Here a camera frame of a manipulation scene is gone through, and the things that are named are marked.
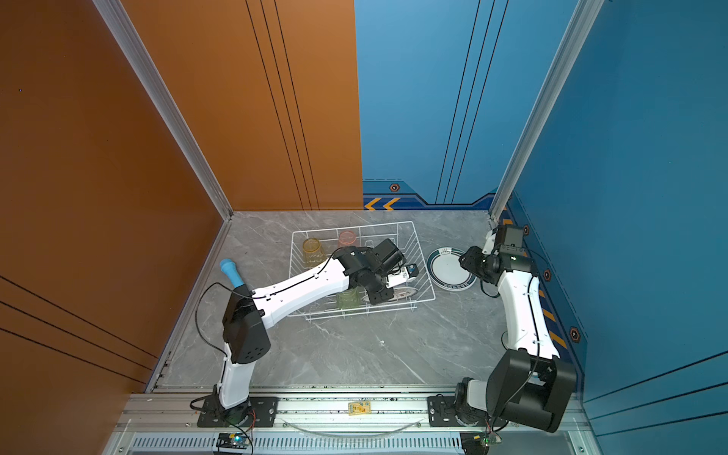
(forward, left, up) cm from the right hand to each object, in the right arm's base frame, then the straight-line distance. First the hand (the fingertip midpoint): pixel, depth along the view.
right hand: (465, 260), depth 83 cm
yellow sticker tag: (-35, +31, -18) cm, 50 cm away
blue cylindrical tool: (+8, +78, -14) cm, 80 cm away
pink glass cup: (+15, +36, -6) cm, 40 cm away
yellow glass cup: (+10, +48, -8) cm, 49 cm away
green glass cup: (-8, +35, -8) cm, 37 cm away
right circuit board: (-42, +1, -20) cm, 47 cm away
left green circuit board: (-42, +63, -19) cm, 78 cm away
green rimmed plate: (+7, +2, -16) cm, 18 cm away
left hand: (-6, +23, -4) cm, 24 cm away
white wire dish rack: (+27, +15, -18) cm, 36 cm away
